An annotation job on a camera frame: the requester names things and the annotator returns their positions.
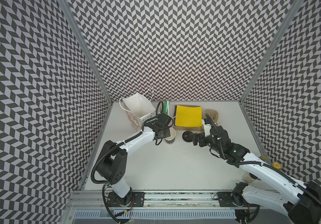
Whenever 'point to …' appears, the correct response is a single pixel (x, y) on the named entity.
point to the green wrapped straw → (165, 107)
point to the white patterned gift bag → (138, 108)
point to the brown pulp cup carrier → (213, 113)
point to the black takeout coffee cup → (170, 140)
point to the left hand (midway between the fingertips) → (165, 133)
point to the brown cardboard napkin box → (181, 128)
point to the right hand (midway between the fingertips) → (197, 136)
